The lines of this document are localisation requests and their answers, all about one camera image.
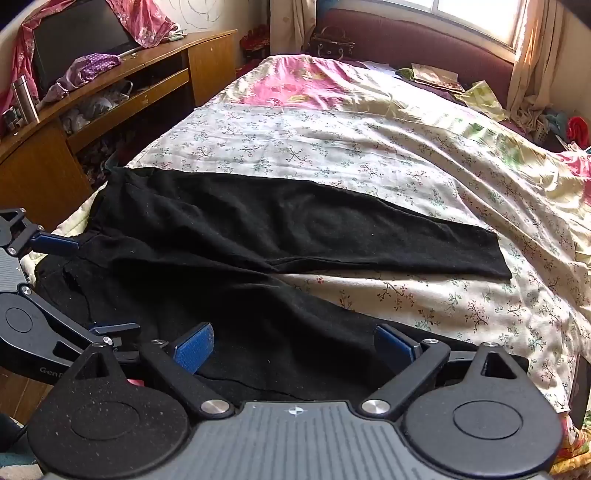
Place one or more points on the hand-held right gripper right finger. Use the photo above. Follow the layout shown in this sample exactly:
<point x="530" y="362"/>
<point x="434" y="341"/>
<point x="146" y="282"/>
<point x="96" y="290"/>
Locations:
<point x="391" y="347"/>

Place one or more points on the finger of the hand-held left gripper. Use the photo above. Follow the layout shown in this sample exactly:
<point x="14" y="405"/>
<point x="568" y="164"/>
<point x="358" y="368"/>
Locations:
<point x="54" y="243"/>
<point x="115" y="328"/>

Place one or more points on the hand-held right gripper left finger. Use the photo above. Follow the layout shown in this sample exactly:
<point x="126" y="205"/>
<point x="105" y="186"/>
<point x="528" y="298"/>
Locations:
<point x="194" y="350"/>

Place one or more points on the black pants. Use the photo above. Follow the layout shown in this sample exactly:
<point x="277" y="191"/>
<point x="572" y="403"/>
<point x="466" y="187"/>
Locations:
<point x="240" y="240"/>

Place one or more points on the small dark object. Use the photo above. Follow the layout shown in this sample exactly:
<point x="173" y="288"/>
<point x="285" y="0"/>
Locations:
<point x="13" y="120"/>

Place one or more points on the clear plastic bags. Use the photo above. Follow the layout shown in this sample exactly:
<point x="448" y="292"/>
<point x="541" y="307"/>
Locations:
<point x="99" y="106"/>

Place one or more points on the steel thermos flask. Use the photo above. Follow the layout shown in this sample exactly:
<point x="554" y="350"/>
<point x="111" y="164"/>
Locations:
<point x="25" y="99"/>

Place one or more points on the purple polka dot cloth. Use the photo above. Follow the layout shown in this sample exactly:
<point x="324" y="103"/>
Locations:
<point x="90" y="67"/>

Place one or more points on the wooden desk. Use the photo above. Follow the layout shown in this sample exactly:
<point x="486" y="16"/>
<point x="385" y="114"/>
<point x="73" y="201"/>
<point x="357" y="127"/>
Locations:
<point x="152" y="74"/>

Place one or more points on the floral patchwork bed sheet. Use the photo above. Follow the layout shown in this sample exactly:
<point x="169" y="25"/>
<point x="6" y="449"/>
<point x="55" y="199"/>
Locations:
<point x="369" y="152"/>

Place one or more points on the black monitor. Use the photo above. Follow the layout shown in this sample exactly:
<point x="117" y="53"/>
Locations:
<point x="78" y="37"/>

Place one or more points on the yellow green patterned cloth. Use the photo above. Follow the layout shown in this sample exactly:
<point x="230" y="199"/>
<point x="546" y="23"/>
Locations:
<point x="485" y="99"/>

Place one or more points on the teal cloth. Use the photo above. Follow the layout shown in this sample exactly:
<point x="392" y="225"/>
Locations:
<point x="554" y="127"/>

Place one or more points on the red cloth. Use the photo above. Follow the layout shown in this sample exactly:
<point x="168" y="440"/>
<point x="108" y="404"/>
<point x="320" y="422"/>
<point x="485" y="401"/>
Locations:
<point x="578" y="131"/>

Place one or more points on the maroon bed headboard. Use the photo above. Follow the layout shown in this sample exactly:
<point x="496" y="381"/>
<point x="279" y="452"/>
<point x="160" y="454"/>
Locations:
<point x="415" y="41"/>

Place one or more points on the dark handbag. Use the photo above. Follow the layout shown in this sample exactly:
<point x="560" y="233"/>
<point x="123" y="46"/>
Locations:
<point x="330" y="44"/>

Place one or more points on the cream curtain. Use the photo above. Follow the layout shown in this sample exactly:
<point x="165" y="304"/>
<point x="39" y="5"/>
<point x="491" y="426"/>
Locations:
<point x="538" y="60"/>
<point x="291" y="23"/>

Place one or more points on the window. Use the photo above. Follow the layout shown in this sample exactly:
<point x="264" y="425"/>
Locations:
<point x="461" y="14"/>

